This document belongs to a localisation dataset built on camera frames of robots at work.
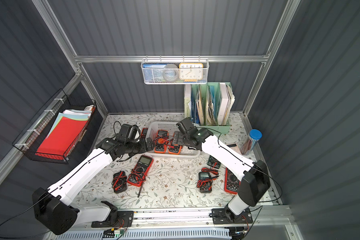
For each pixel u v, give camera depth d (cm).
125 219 73
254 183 42
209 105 95
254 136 82
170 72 91
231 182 83
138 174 85
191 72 88
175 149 95
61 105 77
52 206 38
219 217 73
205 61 89
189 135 60
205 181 81
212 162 91
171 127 112
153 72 92
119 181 83
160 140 98
